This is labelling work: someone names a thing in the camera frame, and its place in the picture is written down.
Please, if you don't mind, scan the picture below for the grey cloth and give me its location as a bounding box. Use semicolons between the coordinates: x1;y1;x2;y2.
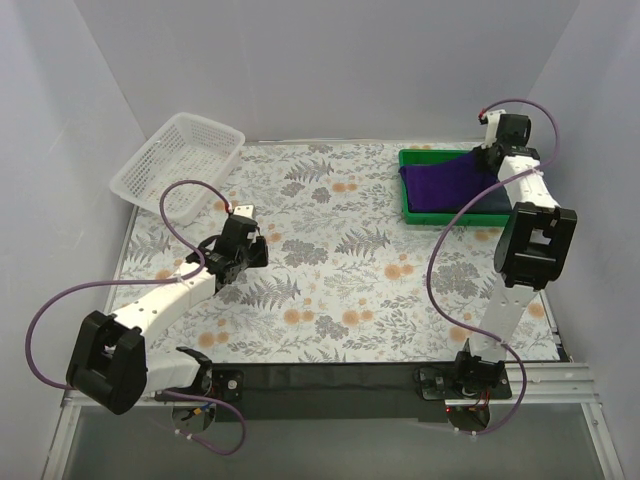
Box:
468;186;512;215

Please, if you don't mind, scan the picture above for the purple cloth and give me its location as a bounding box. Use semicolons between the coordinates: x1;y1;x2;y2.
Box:
398;149;499;214

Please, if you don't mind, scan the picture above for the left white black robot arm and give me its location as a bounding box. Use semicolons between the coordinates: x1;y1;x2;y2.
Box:
66;235;268;415

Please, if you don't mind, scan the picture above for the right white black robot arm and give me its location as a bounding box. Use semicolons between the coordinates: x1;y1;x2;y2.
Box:
454;142;577;397

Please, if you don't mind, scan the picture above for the floral table mat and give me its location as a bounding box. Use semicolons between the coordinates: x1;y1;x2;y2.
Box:
97;141;560;365

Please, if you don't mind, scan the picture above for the green plastic tray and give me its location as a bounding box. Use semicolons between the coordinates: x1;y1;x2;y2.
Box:
397;148;511;227

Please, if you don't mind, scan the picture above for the white plastic basket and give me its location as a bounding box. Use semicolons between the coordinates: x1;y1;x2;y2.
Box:
109;113;245;213

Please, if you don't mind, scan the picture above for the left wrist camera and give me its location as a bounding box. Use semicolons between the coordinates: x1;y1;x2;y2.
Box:
219;204;259;247

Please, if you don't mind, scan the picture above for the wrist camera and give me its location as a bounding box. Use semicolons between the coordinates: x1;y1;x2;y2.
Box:
219;204;259;247
478;110;532;149

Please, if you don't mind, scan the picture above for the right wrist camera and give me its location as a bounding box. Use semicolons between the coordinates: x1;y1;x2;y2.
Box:
478;110;532;149

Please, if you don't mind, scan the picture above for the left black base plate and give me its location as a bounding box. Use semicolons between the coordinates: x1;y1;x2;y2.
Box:
169;368;244;403

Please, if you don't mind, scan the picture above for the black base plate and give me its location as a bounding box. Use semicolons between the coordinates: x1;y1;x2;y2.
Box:
413;362;512;401
169;368;244;403

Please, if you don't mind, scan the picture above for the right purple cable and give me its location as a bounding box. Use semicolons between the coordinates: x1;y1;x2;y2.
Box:
428;98;560;437

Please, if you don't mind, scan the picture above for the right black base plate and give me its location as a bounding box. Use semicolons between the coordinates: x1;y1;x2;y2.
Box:
413;362;512;401

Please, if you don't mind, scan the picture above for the aluminium frame rail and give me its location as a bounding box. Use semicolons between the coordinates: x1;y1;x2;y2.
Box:
61;362;601;407

